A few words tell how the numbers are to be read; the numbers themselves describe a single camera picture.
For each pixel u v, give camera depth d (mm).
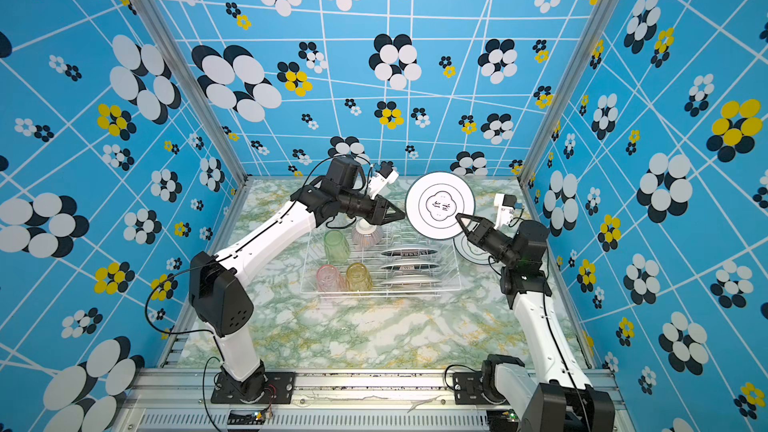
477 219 709
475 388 731
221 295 450
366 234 963
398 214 729
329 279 845
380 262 964
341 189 633
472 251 987
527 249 562
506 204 680
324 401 723
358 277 882
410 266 934
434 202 753
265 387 722
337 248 990
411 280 788
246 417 718
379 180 706
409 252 968
